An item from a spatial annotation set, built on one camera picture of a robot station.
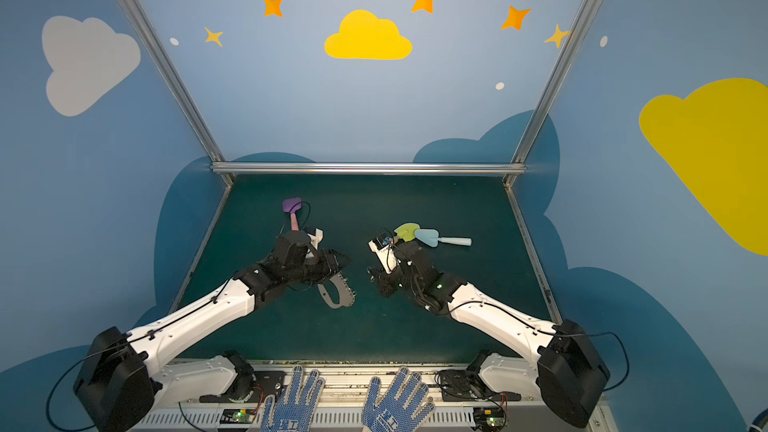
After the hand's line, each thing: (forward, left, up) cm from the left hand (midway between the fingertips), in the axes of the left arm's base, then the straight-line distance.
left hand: (353, 263), depth 78 cm
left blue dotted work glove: (-31, +13, -16) cm, 37 cm away
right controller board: (-32, -35, -18) cm, 51 cm away
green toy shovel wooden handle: (+22, -16, -16) cm, 32 cm away
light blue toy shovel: (+19, -25, -15) cm, 35 cm away
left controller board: (-32, +27, -18) cm, 45 cm away
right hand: (0, -6, -2) cm, 6 cm away
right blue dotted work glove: (-30, -12, -17) cm, 37 cm away
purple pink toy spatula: (+34, +27, -16) cm, 46 cm away
